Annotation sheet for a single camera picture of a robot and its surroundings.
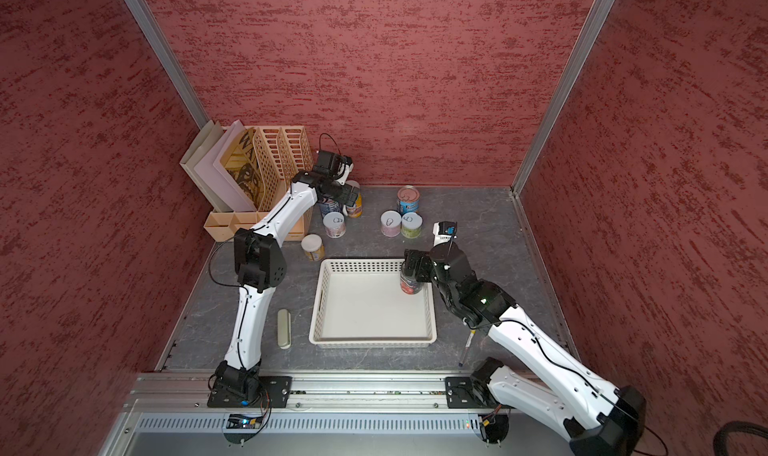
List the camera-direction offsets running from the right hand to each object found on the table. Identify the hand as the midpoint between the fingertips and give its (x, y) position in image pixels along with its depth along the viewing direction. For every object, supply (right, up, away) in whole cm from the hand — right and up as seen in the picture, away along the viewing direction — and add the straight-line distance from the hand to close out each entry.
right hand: (419, 259), depth 75 cm
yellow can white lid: (-33, +1, +20) cm, 38 cm away
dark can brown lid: (-2, -10, +11) cm, 15 cm away
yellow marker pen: (+16, -23, +8) cm, 29 cm away
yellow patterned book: (-58, +28, +23) cm, 69 cm away
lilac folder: (-62, +25, +13) cm, 68 cm away
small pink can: (-8, +9, +28) cm, 30 cm away
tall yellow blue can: (-21, +13, +34) cm, 42 cm away
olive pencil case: (-37, -21, +6) cm, 43 cm away
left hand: (-24, +19, +26) cm, 40 cm away
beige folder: (-67, +37, +19) cm, 79 cm away
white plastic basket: (-17, -16, +14) cm, 28 cm away
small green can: (0, +8, +28) cm, 29 cm away
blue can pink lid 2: (-1, +17, +29) cm, 33 cm away
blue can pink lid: (-30, +14, +28) cm, 43 cm away
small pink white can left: (-27, +8, +28) cm, 40 cm away
